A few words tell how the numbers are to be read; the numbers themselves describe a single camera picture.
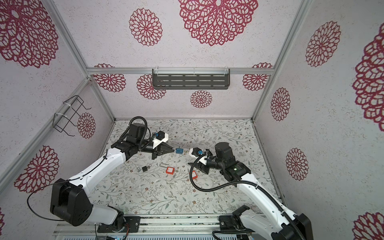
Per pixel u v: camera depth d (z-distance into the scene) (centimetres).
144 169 92
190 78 93
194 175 90
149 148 66
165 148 70
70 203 41
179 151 73
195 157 61
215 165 62
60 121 73
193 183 54
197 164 64
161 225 75
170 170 91
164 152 71
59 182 42
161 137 63
